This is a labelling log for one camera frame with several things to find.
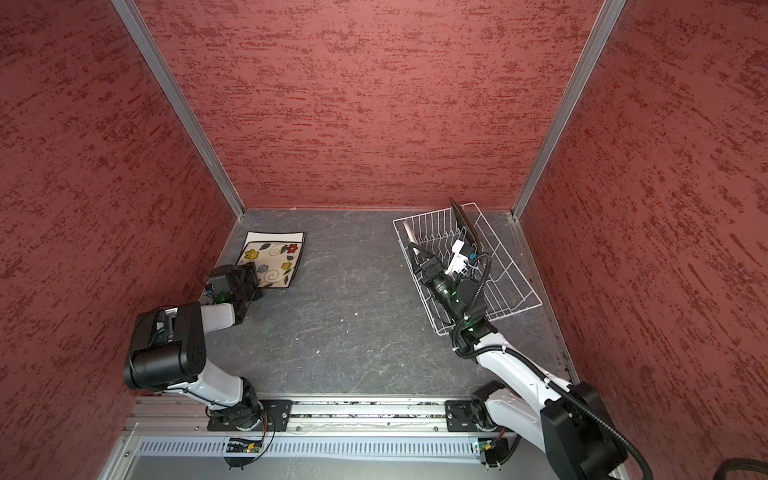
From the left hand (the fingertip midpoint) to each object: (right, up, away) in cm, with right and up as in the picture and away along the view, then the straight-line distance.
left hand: (261, 269), depth 95 cm
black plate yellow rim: (+70, +15, +11) cm, 72 cm away
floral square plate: (+1, +5, +8) cm, 9 cm away
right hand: (+47, +6, -22) cm, 52 cm away
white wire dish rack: (+60, +13, +15) cm, 63 cm away
